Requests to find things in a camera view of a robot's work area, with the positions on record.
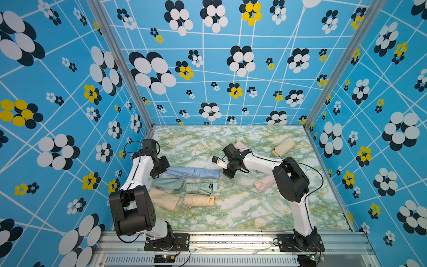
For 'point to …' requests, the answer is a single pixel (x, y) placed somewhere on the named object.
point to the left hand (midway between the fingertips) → (166, 166)
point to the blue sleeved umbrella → (183, 171)
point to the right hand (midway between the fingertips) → (227, 170)
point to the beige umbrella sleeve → (166, 200)
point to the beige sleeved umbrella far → (286, 146)
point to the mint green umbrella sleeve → (173, 184)
